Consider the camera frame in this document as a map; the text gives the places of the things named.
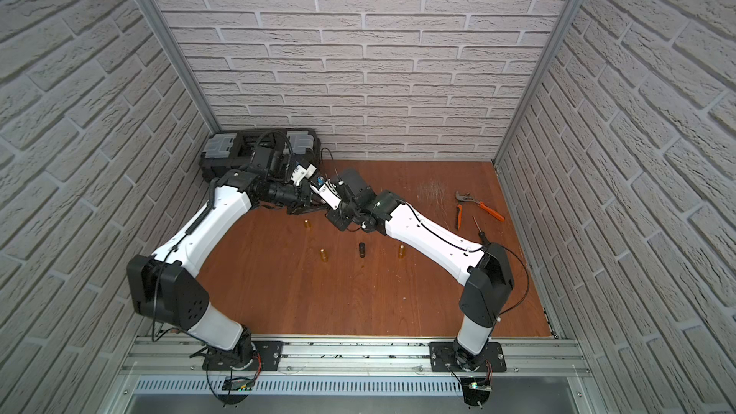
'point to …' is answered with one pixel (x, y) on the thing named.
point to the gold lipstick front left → (324, 255)
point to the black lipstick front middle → (361, 249)
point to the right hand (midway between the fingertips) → (337, 204)
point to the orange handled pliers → (469, 197)
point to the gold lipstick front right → (402, 251)
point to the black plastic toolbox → (223, 150)
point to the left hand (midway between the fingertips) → (332, 200)
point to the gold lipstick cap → (308, 223)
